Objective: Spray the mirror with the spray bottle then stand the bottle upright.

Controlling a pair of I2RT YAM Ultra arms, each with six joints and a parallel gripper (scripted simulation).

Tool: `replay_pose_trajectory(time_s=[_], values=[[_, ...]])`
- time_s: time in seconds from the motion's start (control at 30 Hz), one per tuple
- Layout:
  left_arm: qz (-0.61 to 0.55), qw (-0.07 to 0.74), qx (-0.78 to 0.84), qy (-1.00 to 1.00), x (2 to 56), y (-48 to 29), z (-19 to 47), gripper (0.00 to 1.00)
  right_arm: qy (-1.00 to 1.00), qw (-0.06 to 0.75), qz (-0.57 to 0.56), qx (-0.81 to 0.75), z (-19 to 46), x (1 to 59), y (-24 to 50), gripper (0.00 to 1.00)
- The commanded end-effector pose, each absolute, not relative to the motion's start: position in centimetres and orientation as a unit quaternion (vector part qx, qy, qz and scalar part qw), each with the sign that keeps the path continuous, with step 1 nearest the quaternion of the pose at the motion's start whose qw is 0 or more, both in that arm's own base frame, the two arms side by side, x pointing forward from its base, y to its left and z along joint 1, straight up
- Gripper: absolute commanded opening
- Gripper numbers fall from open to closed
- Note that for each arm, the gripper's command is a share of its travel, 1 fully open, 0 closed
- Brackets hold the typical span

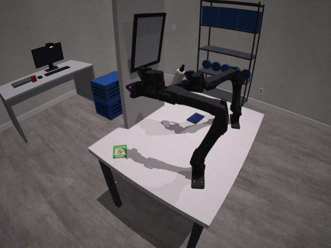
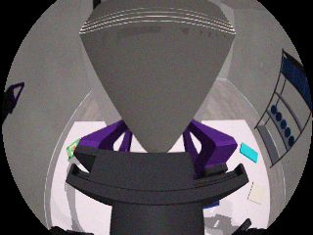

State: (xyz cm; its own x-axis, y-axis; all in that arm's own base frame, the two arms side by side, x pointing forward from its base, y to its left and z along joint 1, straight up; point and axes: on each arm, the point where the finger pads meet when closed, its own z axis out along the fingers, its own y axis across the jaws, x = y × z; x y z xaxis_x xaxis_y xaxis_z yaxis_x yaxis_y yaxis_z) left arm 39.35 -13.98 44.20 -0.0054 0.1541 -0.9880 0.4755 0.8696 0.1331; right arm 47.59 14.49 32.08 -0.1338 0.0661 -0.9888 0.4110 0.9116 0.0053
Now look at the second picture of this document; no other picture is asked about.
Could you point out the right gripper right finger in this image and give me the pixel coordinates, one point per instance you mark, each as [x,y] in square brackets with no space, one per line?
[216,147]

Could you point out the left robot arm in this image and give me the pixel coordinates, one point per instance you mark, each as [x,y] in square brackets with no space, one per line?
[55,230]

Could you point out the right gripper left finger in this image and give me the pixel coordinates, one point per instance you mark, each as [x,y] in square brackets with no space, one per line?
[105,138]

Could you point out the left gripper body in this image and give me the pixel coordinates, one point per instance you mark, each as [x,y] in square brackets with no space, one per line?
[11,105]

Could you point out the teal flat rectangular block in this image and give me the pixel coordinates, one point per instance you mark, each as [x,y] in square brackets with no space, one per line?
[248,152]

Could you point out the black rectangular frame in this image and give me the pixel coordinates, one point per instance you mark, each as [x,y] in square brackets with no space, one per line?
[96,3]

